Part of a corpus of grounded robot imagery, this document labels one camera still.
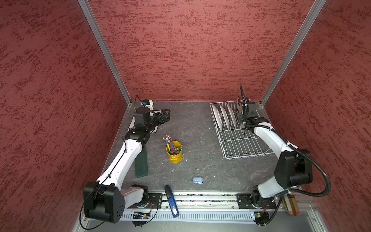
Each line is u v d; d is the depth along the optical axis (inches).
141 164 33.7
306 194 17.1
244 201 29.2
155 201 27.4
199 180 30.9
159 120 27.7
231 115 36.4
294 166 18.2
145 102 26.8
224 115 36.9
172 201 27.9
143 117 22.7
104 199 15.1
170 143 31.3
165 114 27.9
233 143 37.2
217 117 36.5
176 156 31.3
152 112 24.4
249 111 26.8
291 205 28.0
